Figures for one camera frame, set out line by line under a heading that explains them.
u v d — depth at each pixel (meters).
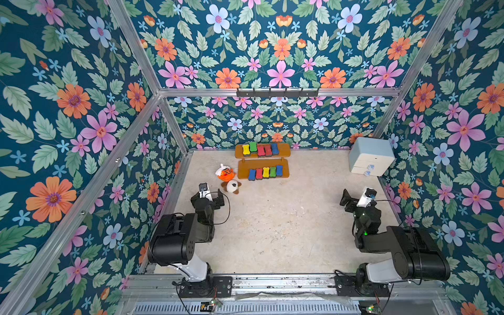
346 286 0.74
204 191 0.80
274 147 1.01
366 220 0.69
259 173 1.05
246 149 0.99
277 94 0.94
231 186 1.01
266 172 1.05
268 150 0.99
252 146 1.02
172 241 0.46
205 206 0.77
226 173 1.02
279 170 1.09
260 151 0.99
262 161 1.14
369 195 0.75
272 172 1.05
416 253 0.46
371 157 0.99
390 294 0.70
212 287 0.72
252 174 1.05
